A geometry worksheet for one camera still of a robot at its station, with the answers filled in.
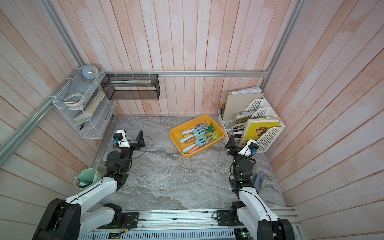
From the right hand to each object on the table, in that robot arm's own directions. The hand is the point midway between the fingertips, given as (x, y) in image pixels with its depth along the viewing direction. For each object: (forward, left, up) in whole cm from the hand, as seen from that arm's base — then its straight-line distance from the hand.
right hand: (238, 136), depth 77 cm
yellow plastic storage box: (+15, +25, -21) cm, 36 cm away
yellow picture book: (+8, -11, -2) cm, 14 cm away
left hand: (+1, +55, +2) cm, 55 cm away
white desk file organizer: (+4, -19, -3) cm, 19 cm away
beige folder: (+27, -8, -1) cm, 28 cm away
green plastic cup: (-19, +80, -12) cm, 83 cm away
